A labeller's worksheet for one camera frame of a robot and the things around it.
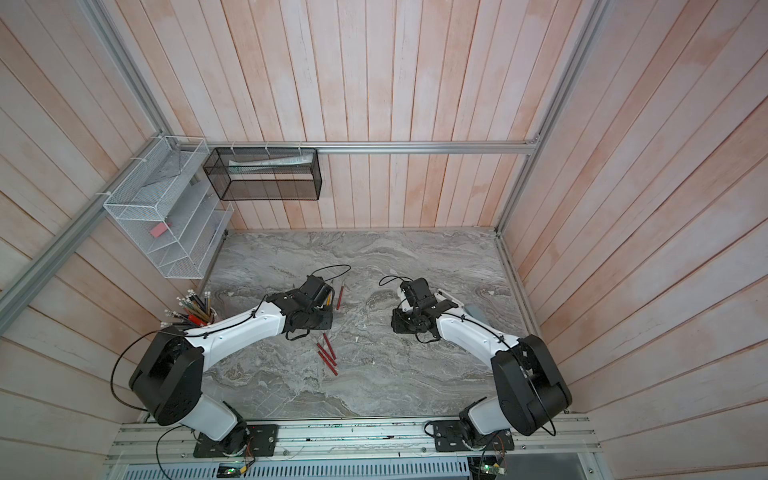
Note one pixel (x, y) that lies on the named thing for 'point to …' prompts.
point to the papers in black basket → (247, 167)
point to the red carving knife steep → (329, 345)
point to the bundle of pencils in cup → (192, 311)
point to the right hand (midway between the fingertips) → (394, 321)
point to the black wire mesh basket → (265, 173)
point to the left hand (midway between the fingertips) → (325, 322)
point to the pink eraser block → (159, 229)
